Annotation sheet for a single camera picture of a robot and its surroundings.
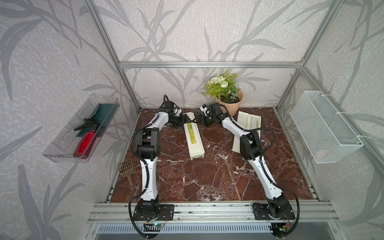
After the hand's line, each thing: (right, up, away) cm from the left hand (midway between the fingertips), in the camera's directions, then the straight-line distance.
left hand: (188, 122), depth 102 cm
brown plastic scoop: (-35, -27, -15) cm, 47 cm away
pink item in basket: (+66, -16, -30) cm, 74 cm away
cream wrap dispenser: (+4, -11, -10) cm, 15 cm away
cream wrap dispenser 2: (+39, +2, +5) cm, 39 cm away
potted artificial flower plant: (+23, +21, -9) cm, 33 cm away
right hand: (+4, 0, +2) cm, 4 cm away
